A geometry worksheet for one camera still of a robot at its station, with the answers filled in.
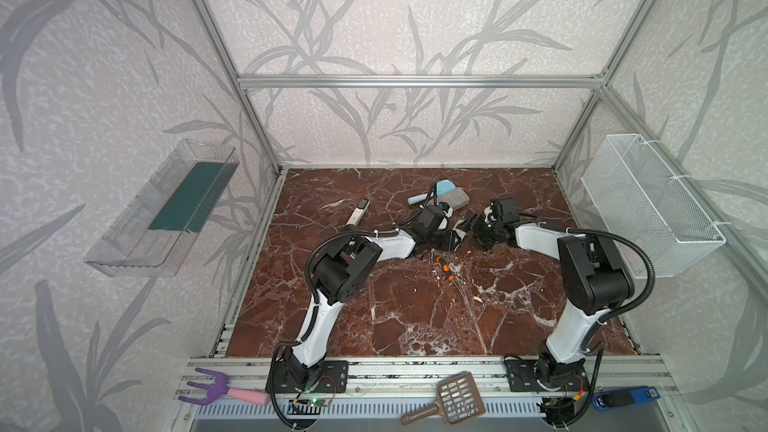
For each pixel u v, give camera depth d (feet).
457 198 3.55
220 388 2.40
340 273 1.78
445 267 3.01
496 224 2.77
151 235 2.09
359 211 3.45
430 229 2.60
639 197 2.23
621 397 2.32
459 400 2.33
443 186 3.75
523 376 2.40
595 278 1.65
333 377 2.39
